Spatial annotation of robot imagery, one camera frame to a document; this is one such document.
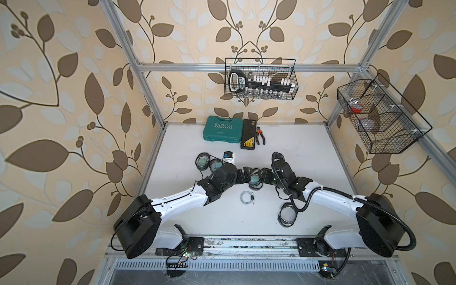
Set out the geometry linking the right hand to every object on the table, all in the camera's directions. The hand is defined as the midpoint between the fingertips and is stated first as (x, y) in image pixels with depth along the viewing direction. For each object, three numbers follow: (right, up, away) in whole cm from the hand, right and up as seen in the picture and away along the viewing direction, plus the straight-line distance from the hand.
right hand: (261, 173), depth 87 cm
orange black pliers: (+3, +22, +28) cm, 36 cm away
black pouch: (-3, -5, +2) cm, 6 cm away
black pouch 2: (+12, -19, -5) cm, 23 cm away
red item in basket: (+43, +30, -6) cm, 53 cm away
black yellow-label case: (-4, +20, +27) cm, 34 cm away
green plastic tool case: (-20, +23, +25) cm, 40 cm away
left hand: (-9, +3, -5) cm, 11 cm away
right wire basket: (+50, +25, -13) cm, 57 cm away
